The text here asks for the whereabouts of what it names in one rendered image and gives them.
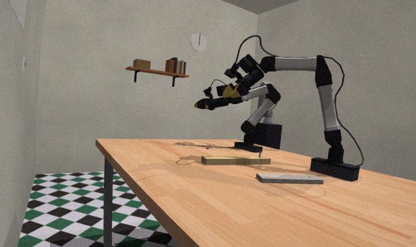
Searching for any light wooden plank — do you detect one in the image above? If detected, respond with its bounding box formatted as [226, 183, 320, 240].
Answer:
[201, 156, 271, 165]

